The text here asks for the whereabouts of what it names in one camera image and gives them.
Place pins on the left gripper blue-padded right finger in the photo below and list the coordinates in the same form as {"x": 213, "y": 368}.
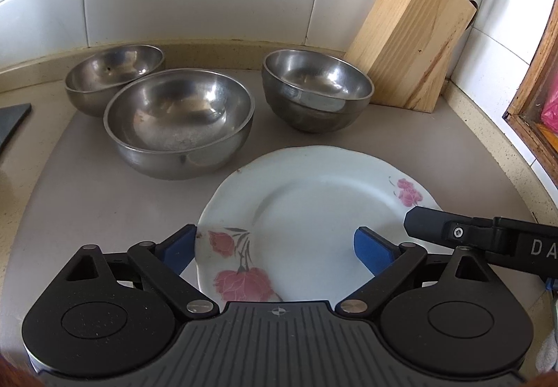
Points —
{"x": 393, "y": 267}

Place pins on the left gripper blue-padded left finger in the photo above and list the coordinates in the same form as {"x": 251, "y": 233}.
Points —
{"x": 161, "y": 265}

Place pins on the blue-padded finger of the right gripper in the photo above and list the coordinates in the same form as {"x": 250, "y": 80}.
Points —
{"x": 447, "y": 229}

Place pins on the white floral plate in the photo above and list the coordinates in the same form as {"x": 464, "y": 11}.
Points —
{"x": 281, "y": 228}

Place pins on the large steel bowl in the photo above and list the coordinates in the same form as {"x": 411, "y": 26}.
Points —
{"x": 180, "y": 123}

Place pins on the pink plastic bag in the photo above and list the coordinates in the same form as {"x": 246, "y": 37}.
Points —
{"x": 549, "y": 114}

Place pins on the wooden knife block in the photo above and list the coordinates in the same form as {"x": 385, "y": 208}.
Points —
{"x": 405, "y": 46}

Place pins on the black glass gas stove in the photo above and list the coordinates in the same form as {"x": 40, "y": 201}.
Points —
{"x": 11, "y": 118}

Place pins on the wooden window frame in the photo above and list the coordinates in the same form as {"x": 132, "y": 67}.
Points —
{"x": 523, "y": 114}

